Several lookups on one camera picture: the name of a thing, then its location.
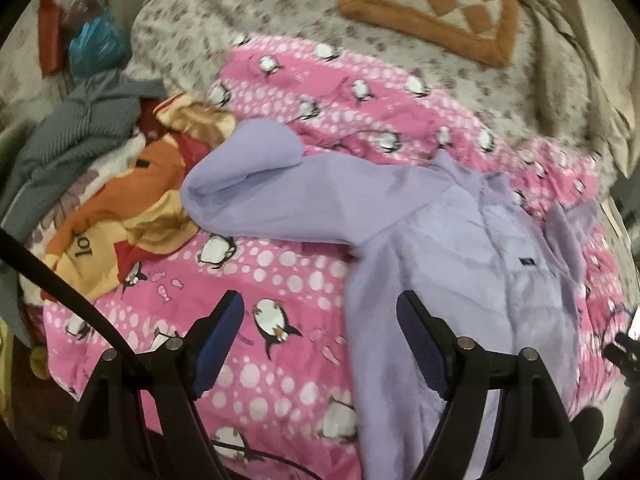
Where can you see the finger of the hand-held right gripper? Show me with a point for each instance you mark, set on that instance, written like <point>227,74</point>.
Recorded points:
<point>622,347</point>

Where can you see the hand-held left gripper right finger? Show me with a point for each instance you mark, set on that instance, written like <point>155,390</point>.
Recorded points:
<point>420,340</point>

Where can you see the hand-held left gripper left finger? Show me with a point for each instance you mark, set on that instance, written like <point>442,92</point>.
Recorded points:
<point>220,342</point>

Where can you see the purple fleece jacket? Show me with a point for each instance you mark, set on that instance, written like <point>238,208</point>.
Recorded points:
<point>450,240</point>

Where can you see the pink penguin print blanket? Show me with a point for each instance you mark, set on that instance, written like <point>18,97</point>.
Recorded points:
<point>280,270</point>

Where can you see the orange cartoon print cloth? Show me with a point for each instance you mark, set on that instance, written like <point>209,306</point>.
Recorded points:
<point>100,210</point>

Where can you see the white cloth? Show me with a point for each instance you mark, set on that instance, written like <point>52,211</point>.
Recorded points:
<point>122,155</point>

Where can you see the grey striped garment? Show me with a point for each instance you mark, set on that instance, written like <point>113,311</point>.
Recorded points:
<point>75,125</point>

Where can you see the beige blanket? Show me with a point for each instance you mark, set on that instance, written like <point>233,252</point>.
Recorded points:
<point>575,60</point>

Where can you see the blue plastic bag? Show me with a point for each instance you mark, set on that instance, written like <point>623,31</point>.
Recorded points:
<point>97,45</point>

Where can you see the orange checkered cushion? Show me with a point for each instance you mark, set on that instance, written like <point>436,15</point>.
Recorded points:
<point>430,0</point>

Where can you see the floral bed sheet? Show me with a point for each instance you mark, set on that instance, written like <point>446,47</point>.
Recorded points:
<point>280,5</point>

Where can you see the red flat object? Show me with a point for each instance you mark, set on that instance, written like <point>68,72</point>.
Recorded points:
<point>50,35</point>

